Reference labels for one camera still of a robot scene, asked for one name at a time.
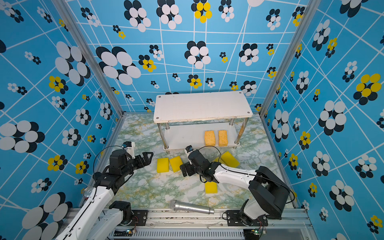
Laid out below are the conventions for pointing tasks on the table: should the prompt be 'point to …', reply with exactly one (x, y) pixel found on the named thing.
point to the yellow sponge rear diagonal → (229, 160)
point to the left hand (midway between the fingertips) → (147, 154)
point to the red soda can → (87, 191)
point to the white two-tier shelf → (182, 118)
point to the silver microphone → (180, 205)
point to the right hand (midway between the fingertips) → (187, 163)
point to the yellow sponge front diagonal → (218, 159)
